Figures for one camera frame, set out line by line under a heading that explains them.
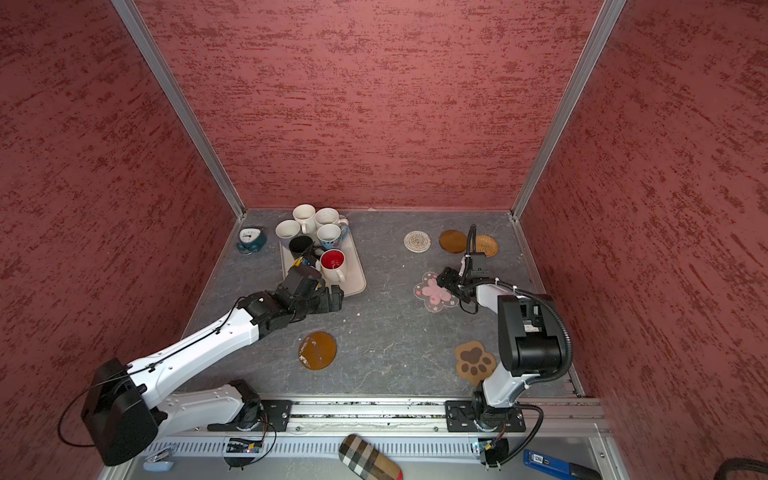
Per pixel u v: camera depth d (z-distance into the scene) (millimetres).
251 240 1063
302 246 1001
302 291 617
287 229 1086
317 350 847
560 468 651
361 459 656
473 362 830
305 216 1086
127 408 380
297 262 1033
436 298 952
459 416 741
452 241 1136
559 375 435
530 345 469
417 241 1102
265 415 735
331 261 997
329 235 1059
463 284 740
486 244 1095
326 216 1100
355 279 999
